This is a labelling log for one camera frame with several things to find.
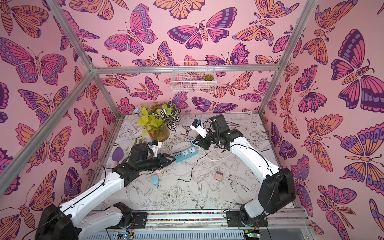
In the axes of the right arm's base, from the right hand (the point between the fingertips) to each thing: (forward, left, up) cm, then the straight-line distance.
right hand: (197, 137), depth 80 cm
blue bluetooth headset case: (-15, +25, -21) cm, 36 cm away
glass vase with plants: (+15, +24, -2) cm, 29 cm away
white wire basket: (+43, +7, +10) cm, 45 cm away
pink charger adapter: (-13, -13, -21) cm, 27 cm away
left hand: (-11, +11, -4) cm, 16 cm away
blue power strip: (+3, +4, -20) cm, 20 cm away
